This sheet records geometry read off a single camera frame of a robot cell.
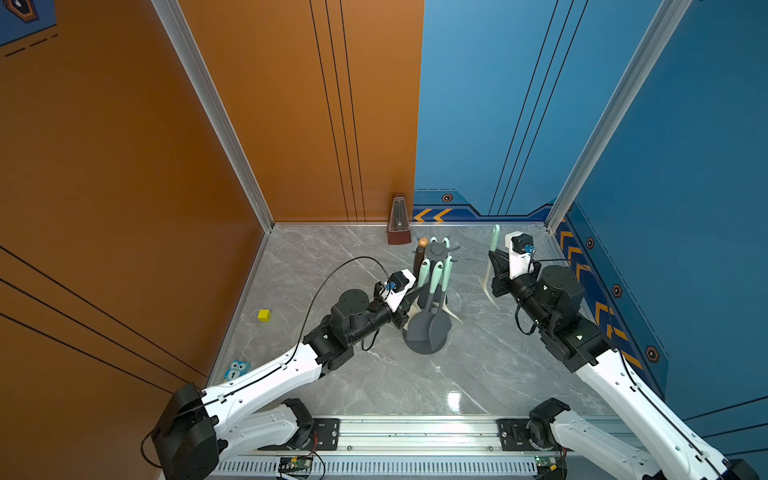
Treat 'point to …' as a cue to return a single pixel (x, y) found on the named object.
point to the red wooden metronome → (398, 229)
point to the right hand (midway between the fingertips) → (494, 250)
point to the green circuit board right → (546, 461)
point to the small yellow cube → (264, 315)
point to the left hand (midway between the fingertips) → (418, 281)
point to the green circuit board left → (297, 462)
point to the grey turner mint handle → (441, 324)
